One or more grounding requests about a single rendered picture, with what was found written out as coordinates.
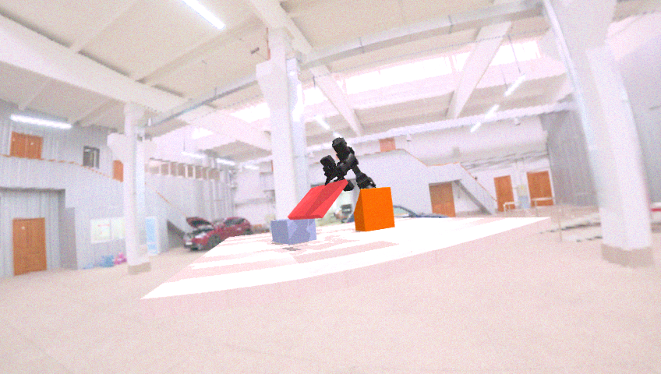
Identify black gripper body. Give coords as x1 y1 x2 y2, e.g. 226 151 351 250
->
320 155 355 192

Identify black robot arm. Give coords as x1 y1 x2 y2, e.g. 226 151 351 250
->
331 137 376 190

